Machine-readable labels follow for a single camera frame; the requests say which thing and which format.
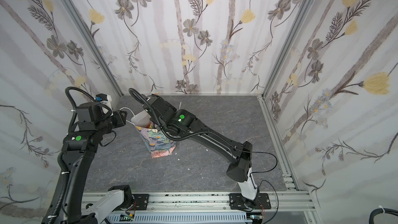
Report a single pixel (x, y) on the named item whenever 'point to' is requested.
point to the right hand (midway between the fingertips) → (162, 104)
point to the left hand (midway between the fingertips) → (125, 111)
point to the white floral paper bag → (157, 143)
